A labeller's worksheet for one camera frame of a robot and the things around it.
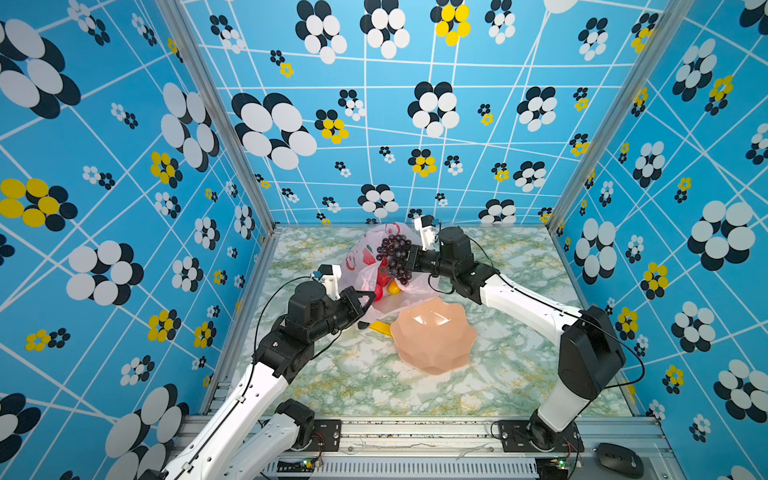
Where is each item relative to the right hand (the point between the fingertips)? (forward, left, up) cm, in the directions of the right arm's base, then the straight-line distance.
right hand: (394, 253), depth 79 cm
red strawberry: (+4, +4, -18) cm, 19 cm away
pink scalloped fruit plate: (-12, -12, -26) cm, 31 cm away
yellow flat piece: (-10, +4, -24) cm, 26 cm away
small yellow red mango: (+3, 0, -21) cm, 21 cm away
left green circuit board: (-45, +22, -26) cm, 56 cm away
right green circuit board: (-45, -38, -27) cm, 64 cm away
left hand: (-14, +3, +2) cm, 15 cm away
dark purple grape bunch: (-2, 0, +3) cm, 4 cm away
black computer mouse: (-43, -53, -25) cm, 73 cm away
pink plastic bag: (-6, +8, -1) cm, 10 cm away
